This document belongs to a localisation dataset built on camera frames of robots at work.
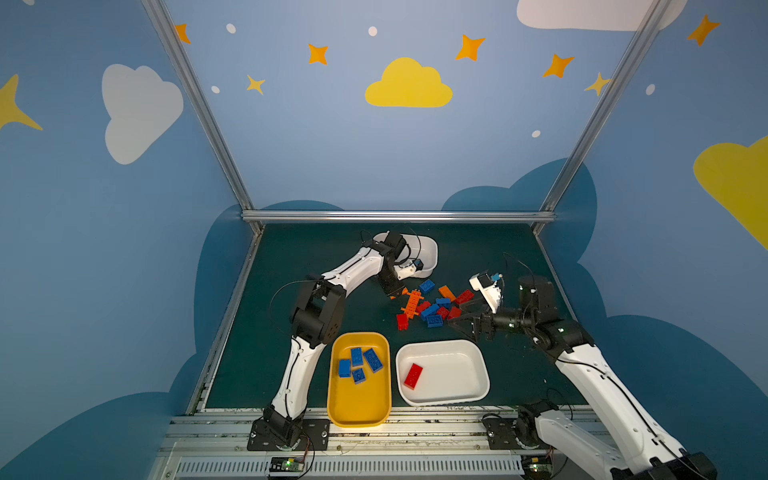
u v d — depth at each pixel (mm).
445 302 984
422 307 958
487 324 637
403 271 895
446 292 1017
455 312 937
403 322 947
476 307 663
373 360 861
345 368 825
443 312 957
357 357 858
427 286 1019
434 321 934
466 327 663
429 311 955
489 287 648
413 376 823
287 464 709
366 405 781
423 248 1120
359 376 823
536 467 718
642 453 396
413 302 1000
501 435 747
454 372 847
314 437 736
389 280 861
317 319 575
